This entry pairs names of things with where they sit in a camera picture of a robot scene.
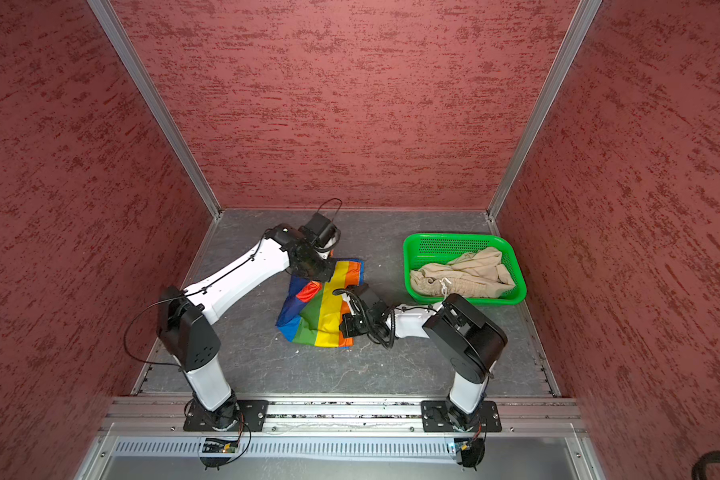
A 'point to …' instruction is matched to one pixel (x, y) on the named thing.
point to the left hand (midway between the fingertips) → (324, 281)
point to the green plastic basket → (442, 248)
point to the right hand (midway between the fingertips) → (340, 333)
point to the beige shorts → (478, 273)
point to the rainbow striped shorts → (311, 312)
